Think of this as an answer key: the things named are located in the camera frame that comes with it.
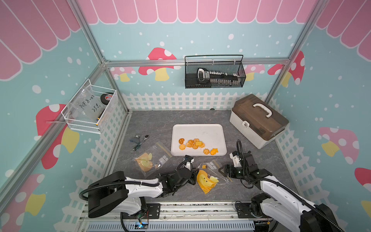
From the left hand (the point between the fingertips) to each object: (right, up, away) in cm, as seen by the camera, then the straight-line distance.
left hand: (197, 172), depth 82 cm
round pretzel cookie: (-11, +16, +20) cm, 28 cm away
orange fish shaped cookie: (+12, +10, +14) cm, 21 cm away
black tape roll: (-52, +42, -2) cm, 67 cm away
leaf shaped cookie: (+5, +13, +17) cm, 22 cm away
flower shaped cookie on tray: (+7, +10, +14) cm, 18 cm away
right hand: (+16, 0, +3) cm, 16 cm away
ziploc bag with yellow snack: (+5, -5, -2) cm, 7 cm away
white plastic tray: (+2, +17, +19) cm, 26 cm away
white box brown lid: (+36, +30, +5) cm, 47 cm away
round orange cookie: (-10, +12, +15) cm, 22 cm away
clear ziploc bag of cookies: (-29, +5, +11) cm, 31 cm away
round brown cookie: (-1, +12, +15) cm, 20 cm away
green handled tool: (-36, +19, +20) cm, 45 cm away
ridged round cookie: (-4, +14, +17) cm, 23 cm away
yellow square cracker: (+2, +15, +17) cm, 23 cm away
